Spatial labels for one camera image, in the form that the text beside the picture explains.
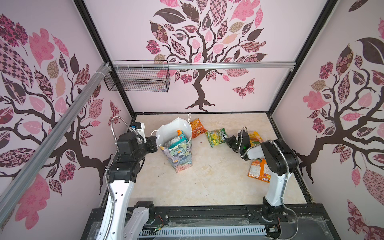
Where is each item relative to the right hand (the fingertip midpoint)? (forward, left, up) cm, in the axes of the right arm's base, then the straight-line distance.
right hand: (225, 136), depth 102 cm
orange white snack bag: (-4, +31, +10) cm, 33 cm away
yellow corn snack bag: (-3, -20, +1) cm, 20 cm away
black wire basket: (+49, +67, +15) cm, 85 cm away
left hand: (-19, +39, +25) cm, 50 cm away
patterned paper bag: (-8, +34, +10) cm, 36 cm away
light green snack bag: (-1, +6, +1) cm, 6 cm away
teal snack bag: (-12, +32, +12) cm, 36 cm away
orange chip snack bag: (+8, +19, -1) cm, 21 cm away
